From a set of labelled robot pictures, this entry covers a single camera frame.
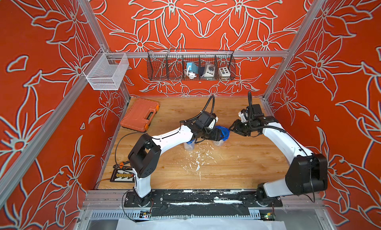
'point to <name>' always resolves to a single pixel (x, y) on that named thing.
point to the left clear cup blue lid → (189, 145)
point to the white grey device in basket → (209, 70)
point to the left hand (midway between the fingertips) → (220, 135)
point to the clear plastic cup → (219, 143)
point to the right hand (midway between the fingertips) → (228, 128)
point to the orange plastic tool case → (140, 115)
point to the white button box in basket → (224, 72)
